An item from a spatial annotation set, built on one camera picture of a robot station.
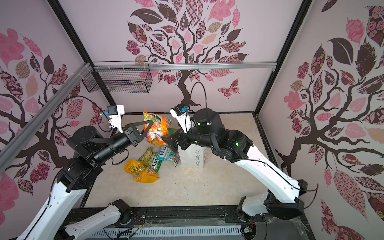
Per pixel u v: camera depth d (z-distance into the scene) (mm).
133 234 684
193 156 789
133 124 498
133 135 447
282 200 388
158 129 517
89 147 374
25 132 549
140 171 799
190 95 1214
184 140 474
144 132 496
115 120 455
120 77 948
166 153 899
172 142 450
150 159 899
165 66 944
